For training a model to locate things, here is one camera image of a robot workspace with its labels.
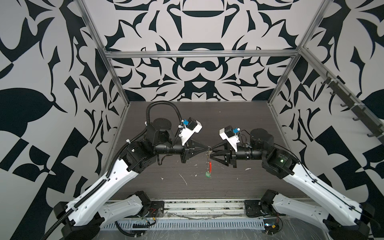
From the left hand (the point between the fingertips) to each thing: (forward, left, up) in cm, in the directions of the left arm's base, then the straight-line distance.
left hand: (208, 145), depth 55 cm
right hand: (-1, -2, -5) cm, 5 cm away
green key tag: (-3, -1, -21) cm, 21 cm away
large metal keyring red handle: (-5, 0, -4) cm, 6 cm away
